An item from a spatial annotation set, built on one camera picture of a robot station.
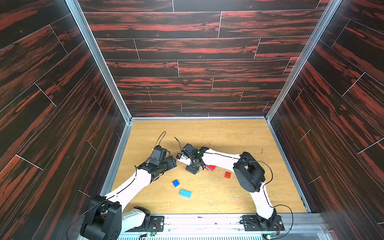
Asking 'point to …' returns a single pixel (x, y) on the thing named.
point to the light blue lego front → (185, 193)
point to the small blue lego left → (176, 183)
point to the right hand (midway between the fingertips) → (194, 163)
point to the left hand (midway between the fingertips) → (173, 162)
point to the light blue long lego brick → (208, 168)
